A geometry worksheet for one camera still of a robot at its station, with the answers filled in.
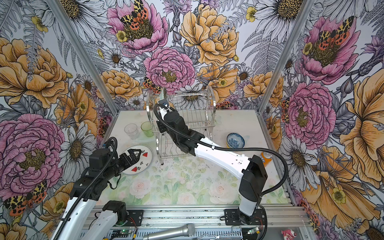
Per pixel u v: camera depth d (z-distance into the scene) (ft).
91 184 1.52
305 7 2.36
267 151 1.41
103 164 1.77
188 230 2.21
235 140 3.26
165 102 1.93
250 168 1.47
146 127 3.57
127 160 2.09
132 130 3.44
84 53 2.88
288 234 2.19
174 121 1.69
